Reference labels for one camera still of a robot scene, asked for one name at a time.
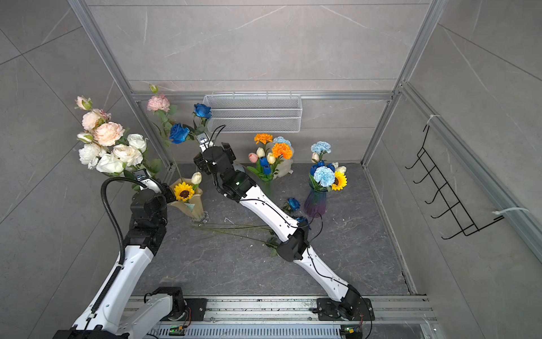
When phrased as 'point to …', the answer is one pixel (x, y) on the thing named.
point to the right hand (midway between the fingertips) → (213, 148)
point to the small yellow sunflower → (183, 192)
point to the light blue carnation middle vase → (281, 140)
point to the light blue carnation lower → (324, 175)
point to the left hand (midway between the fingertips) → (156, 179)
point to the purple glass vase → (315, 202)
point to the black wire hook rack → (455, 211)
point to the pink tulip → (253, 157)
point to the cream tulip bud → (196, 178)
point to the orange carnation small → (263, 138)
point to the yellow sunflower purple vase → (340, 181)
